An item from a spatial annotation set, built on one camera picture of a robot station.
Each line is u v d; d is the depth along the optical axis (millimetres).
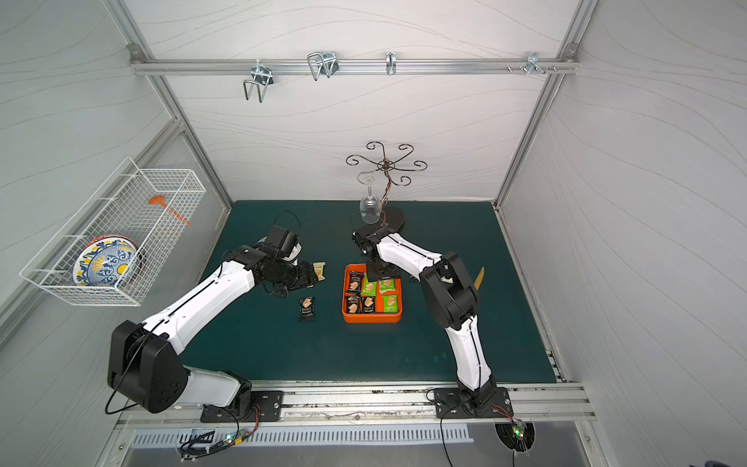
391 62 753
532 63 765
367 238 723
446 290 540
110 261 618
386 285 931
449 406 733
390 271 785
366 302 909
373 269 862
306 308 903
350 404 760
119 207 693
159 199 779
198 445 699
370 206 920
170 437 701
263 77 782
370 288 935
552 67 784
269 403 737
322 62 757
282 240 660
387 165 883
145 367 404
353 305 906
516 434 712
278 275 675
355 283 955
